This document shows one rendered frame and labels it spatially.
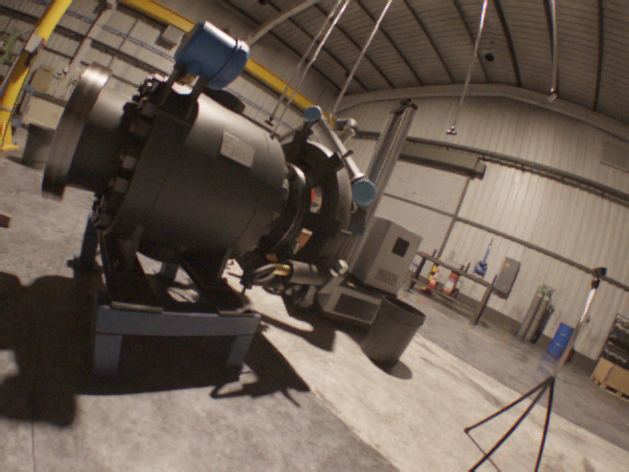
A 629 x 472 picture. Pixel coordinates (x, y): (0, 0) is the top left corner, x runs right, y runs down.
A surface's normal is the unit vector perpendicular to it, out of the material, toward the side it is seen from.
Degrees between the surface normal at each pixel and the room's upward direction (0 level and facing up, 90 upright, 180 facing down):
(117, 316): 90
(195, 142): 69
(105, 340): 90
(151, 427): 0
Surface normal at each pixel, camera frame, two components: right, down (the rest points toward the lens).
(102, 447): 0.40, -0.91
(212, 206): 0.61, 0.52
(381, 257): 0.27, 0.19
